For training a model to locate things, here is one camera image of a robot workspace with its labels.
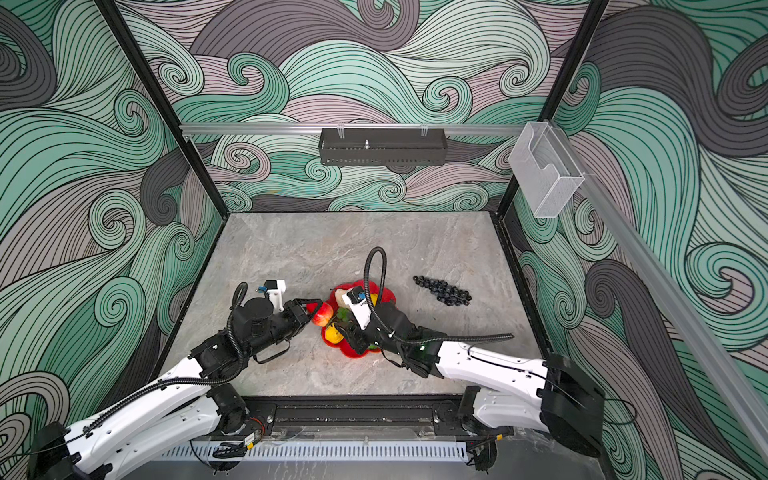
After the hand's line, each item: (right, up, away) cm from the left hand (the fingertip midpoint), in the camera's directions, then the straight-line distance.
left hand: (323, 304), depth 74 cm
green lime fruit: (+4, -6, +12) cm, 14 cm away
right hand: (+5, -4, -1) cm, 6 cm away
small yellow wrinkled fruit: (+2, -10, +6) cm, 12 cm away
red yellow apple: (0, -2, -2) cm, 3 cm away
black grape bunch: (+35, -1, +20) cm, 40 cm away
